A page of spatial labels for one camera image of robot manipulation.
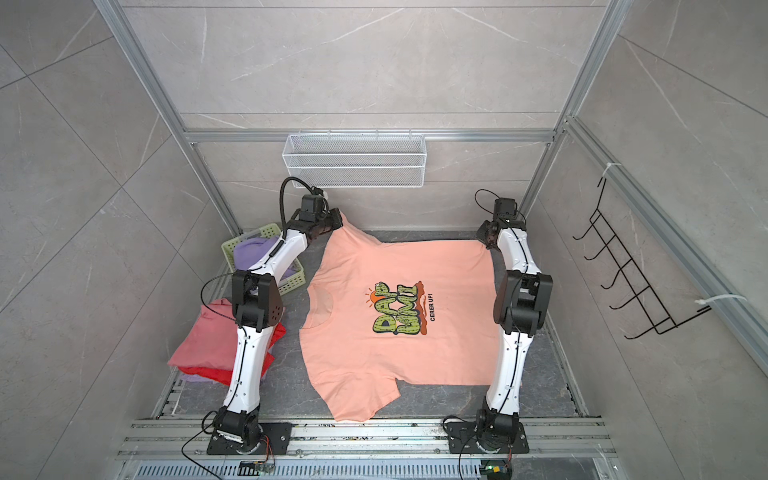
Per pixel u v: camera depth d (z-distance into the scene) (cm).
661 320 58
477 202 84
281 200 80
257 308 64
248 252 104
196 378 82
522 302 59
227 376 80
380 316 95
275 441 73
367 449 73
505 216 81
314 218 84
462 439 73
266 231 112
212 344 82
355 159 101
